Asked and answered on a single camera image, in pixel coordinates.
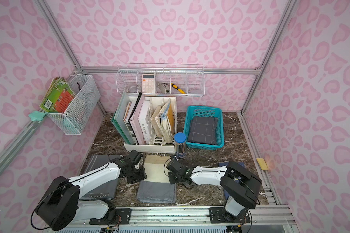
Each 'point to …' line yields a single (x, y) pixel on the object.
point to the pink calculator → (148, 83)
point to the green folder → (117, 119)
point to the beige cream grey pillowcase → (156, 188)
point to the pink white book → (140, 121)
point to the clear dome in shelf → (132, 89)
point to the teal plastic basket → (192, 111)
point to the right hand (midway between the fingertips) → (171, 177)
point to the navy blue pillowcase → (226, 193)
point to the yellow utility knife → (176, 87)
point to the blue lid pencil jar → (180, 140)
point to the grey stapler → (162, 87)
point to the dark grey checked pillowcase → (203, 129)
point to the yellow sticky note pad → (262, 163)
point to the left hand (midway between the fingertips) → (145, 175)
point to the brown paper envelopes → (162, 123)
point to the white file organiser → (156, 145)
